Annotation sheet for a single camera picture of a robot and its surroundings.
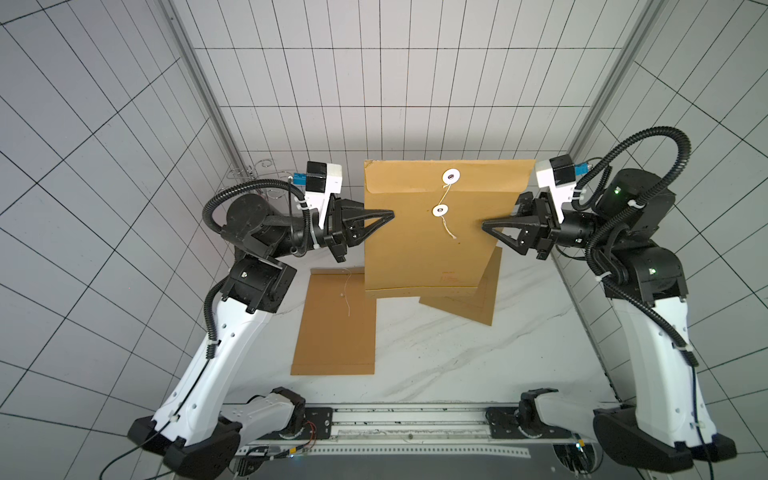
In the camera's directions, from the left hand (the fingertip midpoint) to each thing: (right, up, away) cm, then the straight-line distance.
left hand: (386, 219), depth 46 cm
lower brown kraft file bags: (+28, -24, +49) cm, 61 cm away
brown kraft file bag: (-15, -31, +43) cm, 55 cm away
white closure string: (-12, -26, +48) cm, 56 cm away
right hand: (+16, +1, +3) cm, 17 cm away
